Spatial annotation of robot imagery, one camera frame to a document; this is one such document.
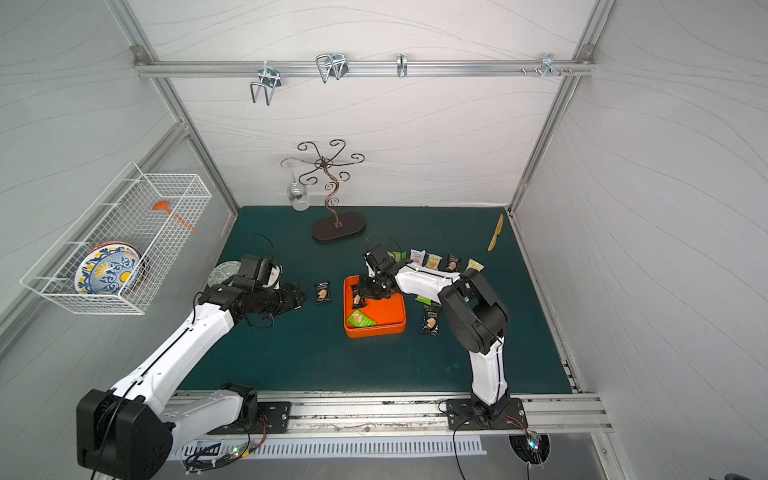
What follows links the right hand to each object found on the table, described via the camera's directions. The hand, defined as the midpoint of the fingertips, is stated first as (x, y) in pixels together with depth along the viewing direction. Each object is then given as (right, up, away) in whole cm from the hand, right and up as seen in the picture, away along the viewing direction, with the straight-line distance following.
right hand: (359, 290), depth 93 cm
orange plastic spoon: (-51, +25, -15) cm, 58 cm away
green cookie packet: (+20, -3, 0) cm, 20 cm away
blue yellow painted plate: (-49, +10, -31) cm, 59 cm away
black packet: (-1, -3, -2) cm, 4 cm away
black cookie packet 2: (+22, -7, -2) cm, 24 cm away
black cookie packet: (+32, +8, +9) cm, 34 cm away
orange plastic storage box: (+9, -6, -5) cm, 12 cm away
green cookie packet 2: (0, -8, -4) cm, 9 cm away
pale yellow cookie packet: (+40, +7, +11) cm, 42 cm away
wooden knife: (+51, +18, +20) cm, 57 cm away
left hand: (-16, -1, -12) cm, 20 cm away
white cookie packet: (+19, +10, +12) cm, 25 cm away
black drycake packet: (-12, -1, +2) cm, 13 cm away
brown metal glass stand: (-7, +22, +22) cm, 32 cm away
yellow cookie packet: (+25, +8, +10) cm, 28 cm away
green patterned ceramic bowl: (-46, +6, +5) cm, 47 cm away
